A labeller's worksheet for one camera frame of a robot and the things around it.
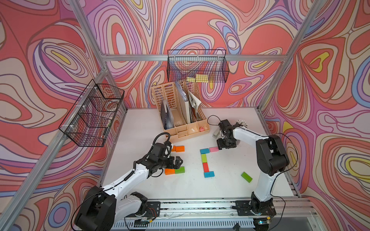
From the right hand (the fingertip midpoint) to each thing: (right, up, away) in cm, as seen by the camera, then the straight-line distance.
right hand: (225, 149), depth 95 cm
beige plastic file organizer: (-29, +27, -5) cm, 40 cm away
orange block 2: (-31, 0, +1) cm, 31 cm away
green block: (-29, -10, -10) cm, 33 cm away
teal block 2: (-13, -12, -11) cm, 21 cm away
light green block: (-15, -4, -2) cm, 16 cm away
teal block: (-14, -1, +2) cm, 14 cm away
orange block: (-35, +1, -1) cm, 35 cm away
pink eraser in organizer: (-16, +14, +7) cm, 22 cm away
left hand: (-32, -5, -11) cm, 34 cm away
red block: (-14, -10, -7) cm, 19 cm away
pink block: (-8, 0, +1) cm, 8 cm away
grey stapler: (-5, +10, +5) cm, 13 cm away
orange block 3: (-36, -11, -9) cm, 39 cm away
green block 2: (+10, -15, -12) cm, 21 cm away
